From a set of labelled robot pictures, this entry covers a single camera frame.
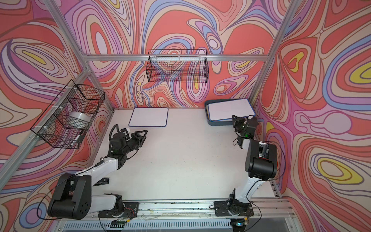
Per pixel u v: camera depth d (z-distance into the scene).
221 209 0.73
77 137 0.72
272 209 0.76
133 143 0.78
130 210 0.72
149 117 1.16
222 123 0.95
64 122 0.75
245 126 0.83
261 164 0.49
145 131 0.84
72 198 0.42
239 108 0.97
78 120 0.69
